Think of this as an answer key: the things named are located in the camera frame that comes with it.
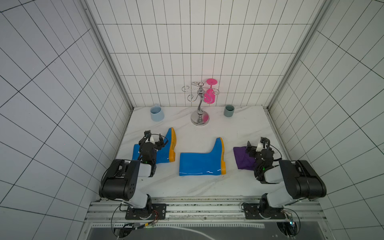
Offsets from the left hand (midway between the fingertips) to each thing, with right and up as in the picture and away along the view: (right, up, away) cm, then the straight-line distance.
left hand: (152, 137), depth 93 cm
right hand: (+67, -2, -2) cm, 67 cm away
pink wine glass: (+38, +29, +13) cm, 50 cm away
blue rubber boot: (+9, -11, -3) cm, 14 cm away
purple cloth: (+57, -14, -3) cm, 59 cm away
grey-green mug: (+53, +18, +17) cm, 59 cm away
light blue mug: (-1, +15, +16) cm, 22 cm away
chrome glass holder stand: (+31, +12, +20) cm, 39 cm away
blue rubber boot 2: (+36, -14, -9) cm, 40 cm away
